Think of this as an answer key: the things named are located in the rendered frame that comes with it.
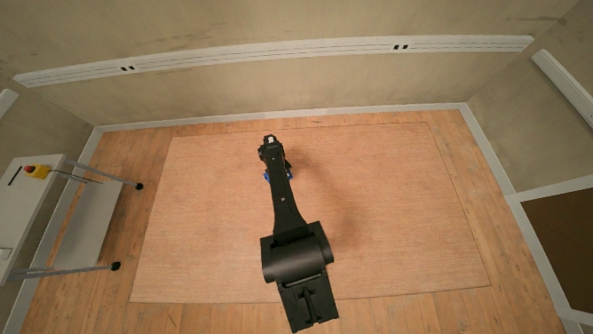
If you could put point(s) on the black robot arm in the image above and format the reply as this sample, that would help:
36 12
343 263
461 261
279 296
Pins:
298 266

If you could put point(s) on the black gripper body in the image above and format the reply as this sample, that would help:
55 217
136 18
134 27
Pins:
287 167

